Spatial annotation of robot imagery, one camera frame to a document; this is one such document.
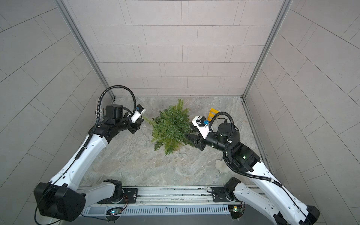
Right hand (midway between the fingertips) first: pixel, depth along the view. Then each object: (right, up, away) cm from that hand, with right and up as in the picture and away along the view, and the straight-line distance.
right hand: (188, 131), depth 61 cm
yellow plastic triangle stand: (+18, +6, +44) cm, 49 cm away
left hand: (-25, +5, +17) cm, 31 cm away
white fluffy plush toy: (+19, -22, +18) cm, 34 cm away
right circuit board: (+23, -40, +7) cm, 47 cm away
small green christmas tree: (-8, +2, +4) cm, 9 cm away
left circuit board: (-34, -38, +3) cm, 51 cm away
